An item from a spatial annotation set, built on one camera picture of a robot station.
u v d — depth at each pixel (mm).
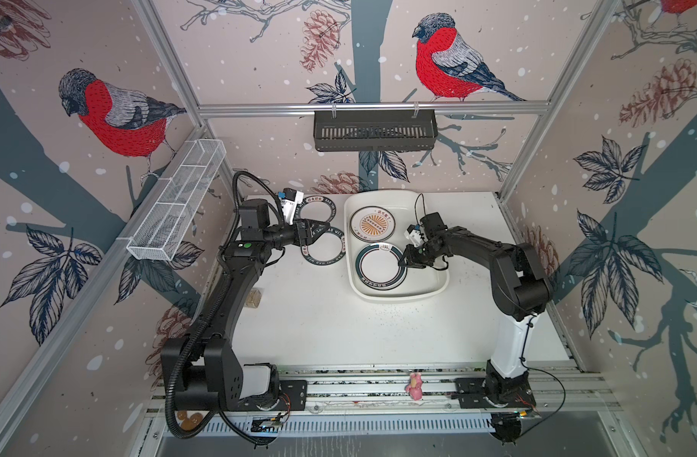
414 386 732
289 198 692
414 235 931
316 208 1193
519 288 528
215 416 691
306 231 684
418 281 941
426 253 850
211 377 403
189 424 684
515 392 671
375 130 1039
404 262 922
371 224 1102
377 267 974
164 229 716
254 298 876
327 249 1055
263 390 611
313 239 693
